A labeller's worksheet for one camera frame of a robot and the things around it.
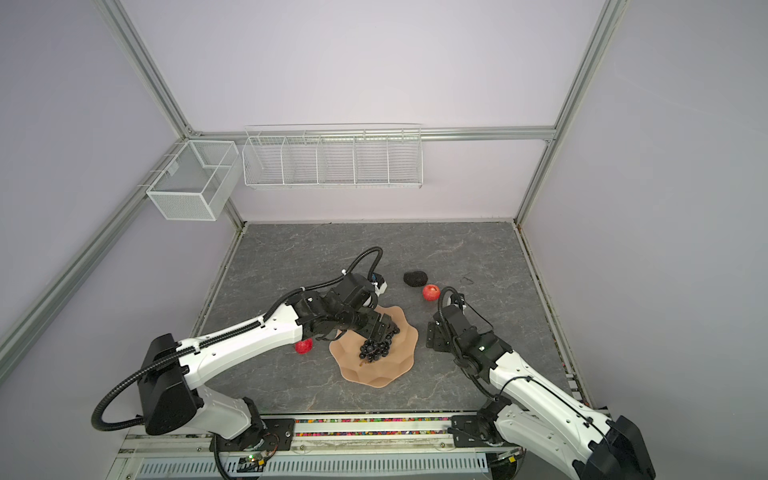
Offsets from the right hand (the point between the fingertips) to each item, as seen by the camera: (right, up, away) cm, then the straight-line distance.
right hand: (444, 332), depth 82 cm
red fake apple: (-2, +9, +14) cm, 17 cm away
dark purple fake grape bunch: (-20, -5, +1) cm, 21 cm away
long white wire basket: (-34, +54, +17) cm, 66 cm away
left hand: (-18, +3, -6) cm, 19 cm away
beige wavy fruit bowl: (-28, -4, +3) cm, 28 cm away
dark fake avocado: (-7, +13, +17) cm, 23 cm away
